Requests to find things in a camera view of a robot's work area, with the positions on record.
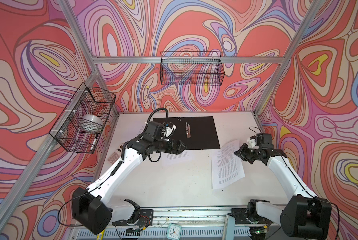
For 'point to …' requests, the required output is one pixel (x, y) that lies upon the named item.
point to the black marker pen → (94, 142)
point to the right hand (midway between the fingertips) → (235, 155)
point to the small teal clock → (174, 231)
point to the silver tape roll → (92, 122)
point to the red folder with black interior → (194, 132)
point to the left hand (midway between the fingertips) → (181, 146)
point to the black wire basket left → (79, 127)
